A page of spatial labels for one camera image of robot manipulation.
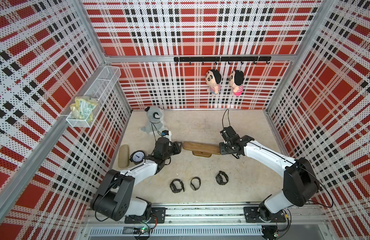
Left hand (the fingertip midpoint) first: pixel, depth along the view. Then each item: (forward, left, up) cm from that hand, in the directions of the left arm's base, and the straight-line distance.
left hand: (182, 143), depth 90 cm
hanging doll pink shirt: (+34, -35, +22) cm, 53 cm away
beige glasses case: (-5, +38, -8) cm, 39 cm away
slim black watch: (-21, -8, -9) cm, 24 cm away
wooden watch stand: (-3, -12, -3) cm, 13 cm away
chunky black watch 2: (-20, -23, -6) cm, 31 cm away
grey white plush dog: (+13, +18, +2) cm, 23 cm away
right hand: (-3, -26, 0) cm, 27 cm away
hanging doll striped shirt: (+31, -19, +24) cm, 44 cm away
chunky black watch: (-23, +3, -9) cm, 25 cm away
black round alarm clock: (-6, +29, -7) cm, 30 cm away
